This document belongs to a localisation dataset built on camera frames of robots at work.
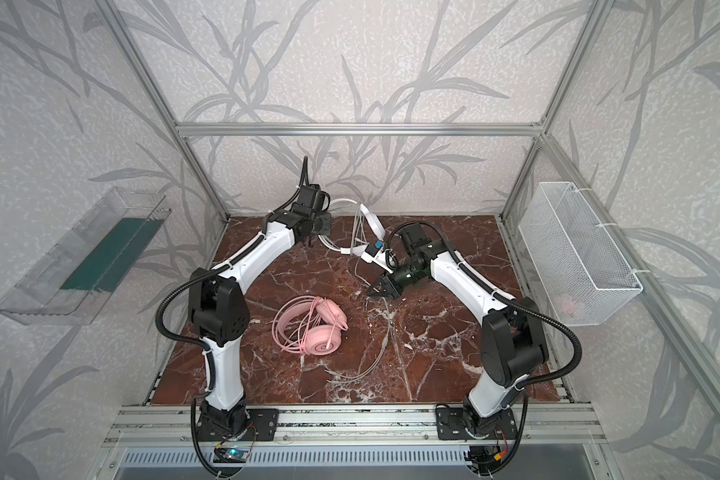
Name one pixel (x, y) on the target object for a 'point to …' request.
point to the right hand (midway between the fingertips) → (372, 283)
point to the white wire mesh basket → (586, 278)
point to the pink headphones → (316, 339)
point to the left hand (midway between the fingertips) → (327, 211)
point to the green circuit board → (231, 455)
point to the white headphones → (372, 222)
